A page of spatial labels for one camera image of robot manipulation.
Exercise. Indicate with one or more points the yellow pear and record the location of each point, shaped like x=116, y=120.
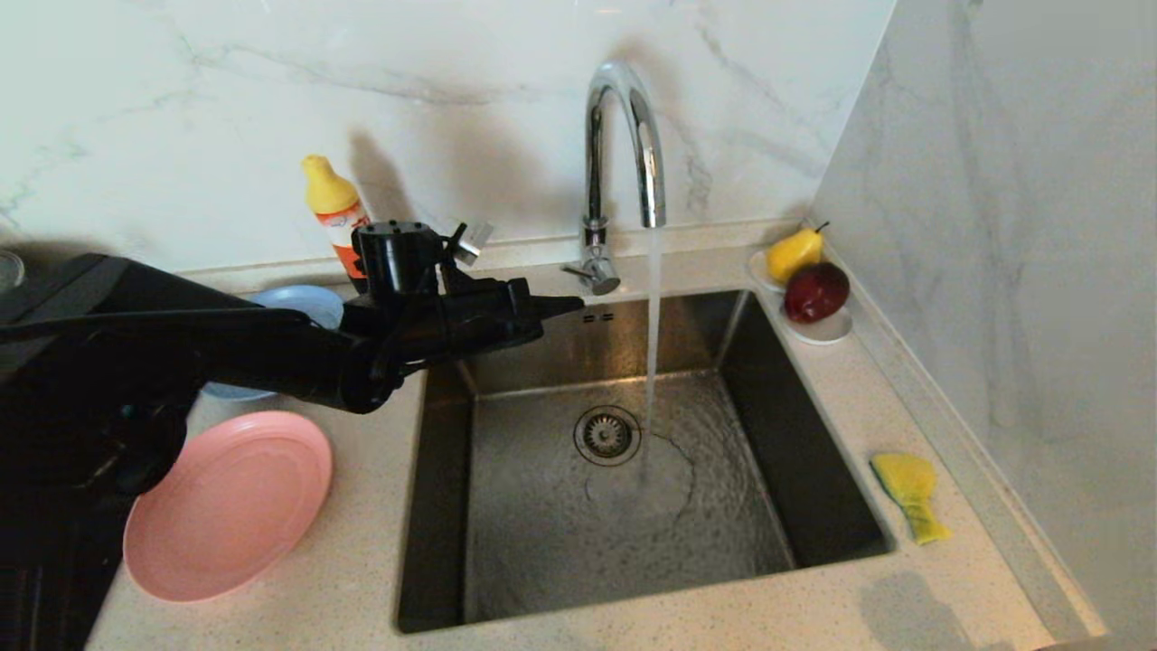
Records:
x=792, y=255

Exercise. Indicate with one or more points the blue plate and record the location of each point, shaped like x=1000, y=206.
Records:
x=307, y=300

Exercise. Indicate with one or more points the chrome gooseneck faucet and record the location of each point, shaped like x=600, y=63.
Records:
x=644, y=154

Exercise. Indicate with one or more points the large pink plate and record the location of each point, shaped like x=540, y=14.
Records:
x=235, y=506

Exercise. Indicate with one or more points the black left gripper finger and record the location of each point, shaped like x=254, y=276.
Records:
x=551, y=306

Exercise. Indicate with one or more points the yellow sponge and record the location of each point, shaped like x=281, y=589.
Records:
x=906, y=479

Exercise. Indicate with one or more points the orange yellow dish soap bottle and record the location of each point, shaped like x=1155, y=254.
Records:
x=330, y=194

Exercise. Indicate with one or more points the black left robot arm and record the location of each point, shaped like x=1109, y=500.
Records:
x=136, y=380

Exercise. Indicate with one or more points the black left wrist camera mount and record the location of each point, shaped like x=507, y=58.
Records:
x=398, y=258

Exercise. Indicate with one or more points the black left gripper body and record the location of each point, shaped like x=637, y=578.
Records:
x=443, y=321

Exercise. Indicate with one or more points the stainless steel sink basin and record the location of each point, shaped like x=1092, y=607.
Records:
x=560, y=542

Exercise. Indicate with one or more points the small white fruit dish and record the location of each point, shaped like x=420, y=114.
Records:
x=828, y=331

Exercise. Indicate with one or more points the round metal drain strainer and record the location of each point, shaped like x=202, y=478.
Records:
x=607, y=436

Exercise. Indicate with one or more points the dark red apple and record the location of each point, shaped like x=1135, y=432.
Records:
x=818, y=291

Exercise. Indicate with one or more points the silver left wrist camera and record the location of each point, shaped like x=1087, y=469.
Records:
x=470, y=240

